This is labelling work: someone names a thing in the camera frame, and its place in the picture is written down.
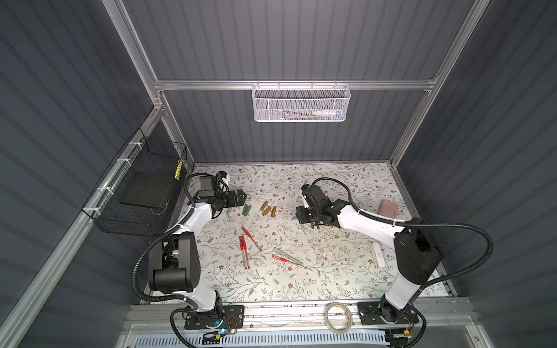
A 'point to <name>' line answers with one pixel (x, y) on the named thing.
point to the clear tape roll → (349, 312)
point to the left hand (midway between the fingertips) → (238, 196)
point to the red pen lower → (285, 260)
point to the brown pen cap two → (264, 205)
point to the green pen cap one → (246, 209)
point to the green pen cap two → (228, 212)
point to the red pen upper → (249, 235)
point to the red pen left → (241, 241)
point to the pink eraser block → (389, 209)
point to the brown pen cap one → (273, 212)
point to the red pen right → (245, 247)
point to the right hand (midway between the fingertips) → (300, 213)
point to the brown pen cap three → (267, 211)
